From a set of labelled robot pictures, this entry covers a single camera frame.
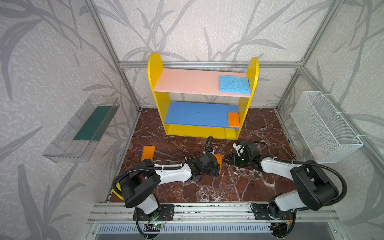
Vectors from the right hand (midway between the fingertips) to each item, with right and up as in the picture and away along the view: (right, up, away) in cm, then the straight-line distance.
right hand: (227, 156), depth 90 cm
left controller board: (-38, -29, -20) cm, 51 cm away
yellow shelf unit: (-12, +36, +29) cm, 47 cm away
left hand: (-7, -3, -4) cm, 9 cm away
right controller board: (+23, -32, -17) cm, 43 cm away
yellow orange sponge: (+5, +23, +3) cm, 23 cm away
